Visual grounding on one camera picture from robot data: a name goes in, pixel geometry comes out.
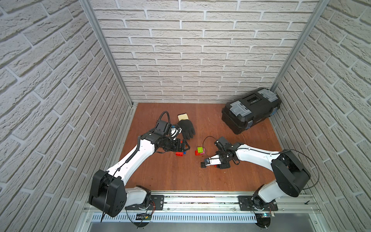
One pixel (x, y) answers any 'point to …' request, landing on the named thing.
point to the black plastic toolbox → (238, 114)
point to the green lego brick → (200, 150)
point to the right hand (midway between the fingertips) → (219, 160)
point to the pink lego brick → (204, 151)
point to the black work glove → (188, 131)
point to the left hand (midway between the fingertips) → (185, 145)
